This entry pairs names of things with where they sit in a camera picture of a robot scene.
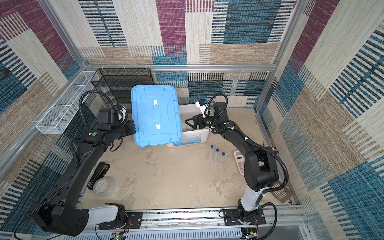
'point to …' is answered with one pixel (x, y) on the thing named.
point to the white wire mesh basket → (55, 120)
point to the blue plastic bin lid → (156, 117)
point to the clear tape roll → (104, 187)
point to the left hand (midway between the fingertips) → (135, 122)
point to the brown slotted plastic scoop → (283, 195)
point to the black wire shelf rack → (117, 82)
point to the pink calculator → (240, 160)
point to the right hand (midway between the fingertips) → (189, 121)
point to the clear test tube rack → (221, 160)
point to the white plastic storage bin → (190, 135)
